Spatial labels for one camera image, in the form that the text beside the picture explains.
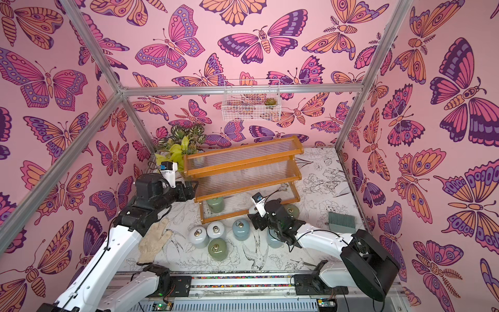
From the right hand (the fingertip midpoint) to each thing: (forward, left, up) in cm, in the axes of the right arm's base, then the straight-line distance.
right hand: (256, 207), depth 86 cm
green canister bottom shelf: (+1, +18, 0) cm, 18 cm away
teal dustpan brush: (-3, -39, -9) cm, 40 cm away
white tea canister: (-13, +23, -2) cm, 27 cm away
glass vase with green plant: (+23, +35, +18) cm, 45 cm away
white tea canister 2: (-10, +17, 0) cm, 20 cm away
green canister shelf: (-18, +15, 0) cm, 23 cm away
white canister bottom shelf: (-2, +2, +2) cm, 3 cm away
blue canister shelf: (-9, +6, -2) cm, 11 cm away
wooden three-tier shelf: (+24, +7, -12) cm, 28 cm away
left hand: (+3, +25, +16) cm, 30 cm away
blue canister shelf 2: (-14, -7, -1) cm, 15 cm away
